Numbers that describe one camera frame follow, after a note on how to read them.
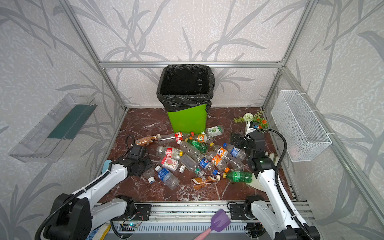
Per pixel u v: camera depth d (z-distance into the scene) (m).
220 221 0.71
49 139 0.64
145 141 0.96
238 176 0.80
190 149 0.91
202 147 0.92
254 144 0.57
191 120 0.97
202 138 0.95
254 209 0.62
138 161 0.66
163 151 0.89
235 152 0.91
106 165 0.89
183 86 0.98
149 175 0.82
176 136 0.97
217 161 0.86
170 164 0.86
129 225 0.71
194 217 0.73
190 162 0.86
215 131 1.02
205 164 0.85
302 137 0.61
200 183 0.78
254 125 0.67
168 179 0.85
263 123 0.87
